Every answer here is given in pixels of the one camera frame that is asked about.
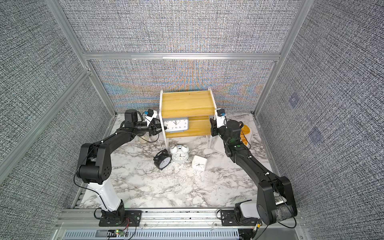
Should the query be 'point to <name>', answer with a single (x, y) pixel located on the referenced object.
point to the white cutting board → (219, 146)
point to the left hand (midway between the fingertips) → (167, 124)
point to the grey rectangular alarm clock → (176, 124)
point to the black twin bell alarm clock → (162, 159)
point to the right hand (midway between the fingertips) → (214, 114)
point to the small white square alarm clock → (199, 163)
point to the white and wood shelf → (198, 106)
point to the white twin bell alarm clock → (180, 153)
